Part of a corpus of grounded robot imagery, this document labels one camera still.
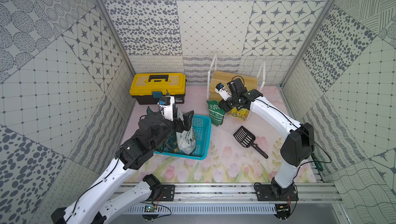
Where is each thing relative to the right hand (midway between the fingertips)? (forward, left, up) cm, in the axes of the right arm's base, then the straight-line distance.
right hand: (223, 105), depth 86 cm
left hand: (-15, +19, +19) cm, 31 cm away
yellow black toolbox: (+15, +48, -1) cm, 50 cm away
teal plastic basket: (-5, +13, -15) cm, 21 cm away
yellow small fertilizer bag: (+3, -14, -11) cm, 18 cm away
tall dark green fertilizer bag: (-22, +27, -4) cm, 35 cm away
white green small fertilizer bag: (-2, +3, -6) cm, 7 cm away
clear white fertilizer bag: (-19, +20, -6) cm, 28 cm away
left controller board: (-47, +36, -19) cm, 62 cm away
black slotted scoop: (-11, -15, -18) cm, 26 cm away
